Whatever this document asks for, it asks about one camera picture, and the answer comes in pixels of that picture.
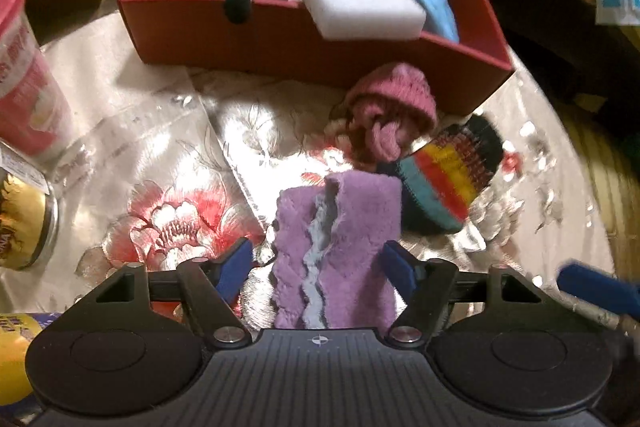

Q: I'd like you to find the dark wooden bed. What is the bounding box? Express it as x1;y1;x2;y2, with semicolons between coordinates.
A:
450;0;640;112

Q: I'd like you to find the pink knit hat doll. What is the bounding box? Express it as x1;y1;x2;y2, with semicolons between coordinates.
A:
327;62;441;168

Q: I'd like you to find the blue face mask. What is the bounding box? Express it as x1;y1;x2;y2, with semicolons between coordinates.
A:
404;0;461;44

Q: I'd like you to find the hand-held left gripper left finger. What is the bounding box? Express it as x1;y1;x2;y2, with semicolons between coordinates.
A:
92;238;254;349

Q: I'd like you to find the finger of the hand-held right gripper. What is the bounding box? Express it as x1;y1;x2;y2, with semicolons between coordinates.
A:
556;259;640;331

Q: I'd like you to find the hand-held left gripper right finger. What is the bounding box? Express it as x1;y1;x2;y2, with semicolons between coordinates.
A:
382;240;547;349

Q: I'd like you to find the red cardboard box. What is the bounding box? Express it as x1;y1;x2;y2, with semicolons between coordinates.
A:
117;0;516;116

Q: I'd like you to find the pink lidded cup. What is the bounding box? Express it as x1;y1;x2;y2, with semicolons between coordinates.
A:
0;0;77;164

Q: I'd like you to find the striped knit sock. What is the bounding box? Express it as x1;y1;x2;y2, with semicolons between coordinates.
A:
377;113;504;236

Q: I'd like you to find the purple fuzzy cloth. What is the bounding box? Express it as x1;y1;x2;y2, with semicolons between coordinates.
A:
270;172;404;331

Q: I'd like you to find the blue drink can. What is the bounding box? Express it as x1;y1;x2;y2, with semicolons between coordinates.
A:
0;311;63;410

